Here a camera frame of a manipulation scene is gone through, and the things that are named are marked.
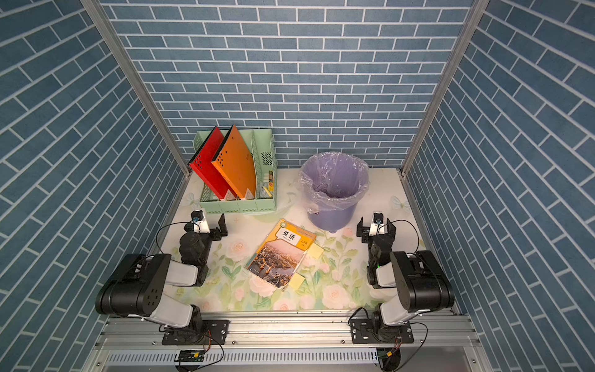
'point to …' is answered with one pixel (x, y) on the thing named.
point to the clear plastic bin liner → (331, 180)
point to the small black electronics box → (190, 356)
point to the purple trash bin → (336, 220)
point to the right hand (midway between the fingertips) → (378, 219)
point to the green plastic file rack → (263, 145)
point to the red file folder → (201, 163)
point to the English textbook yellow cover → (278, 256)
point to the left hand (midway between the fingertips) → (216, 214)
